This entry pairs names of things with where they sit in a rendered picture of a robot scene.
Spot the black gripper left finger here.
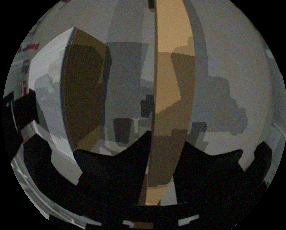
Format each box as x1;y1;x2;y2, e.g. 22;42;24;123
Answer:
73;130;152;205

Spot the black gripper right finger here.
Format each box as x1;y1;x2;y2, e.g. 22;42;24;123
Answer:
173;141;244;205

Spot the long wooden bed rail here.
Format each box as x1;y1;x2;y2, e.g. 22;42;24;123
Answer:
145;0;195;205

